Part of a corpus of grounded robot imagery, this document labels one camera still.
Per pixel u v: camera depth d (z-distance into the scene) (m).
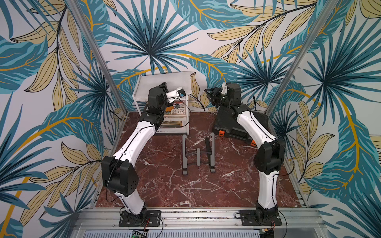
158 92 0.58
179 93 0.68
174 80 0.86
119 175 0.44
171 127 1.03
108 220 0.75
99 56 0.86
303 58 0.86
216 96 0.77
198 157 0.88
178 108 0.93
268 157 0.53
